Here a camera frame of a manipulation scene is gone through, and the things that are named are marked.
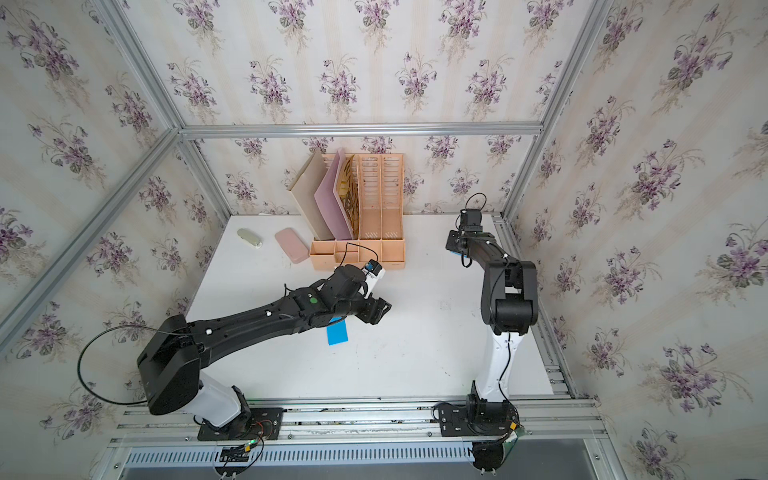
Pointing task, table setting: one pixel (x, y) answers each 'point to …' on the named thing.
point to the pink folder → (327, 202)
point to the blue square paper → (337, 332)
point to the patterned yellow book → (349, 195)
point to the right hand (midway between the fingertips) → (459, 241)
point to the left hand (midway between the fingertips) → (384, 302)
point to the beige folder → (303, 187)
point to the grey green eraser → (249, 237)
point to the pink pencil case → (292, 245)
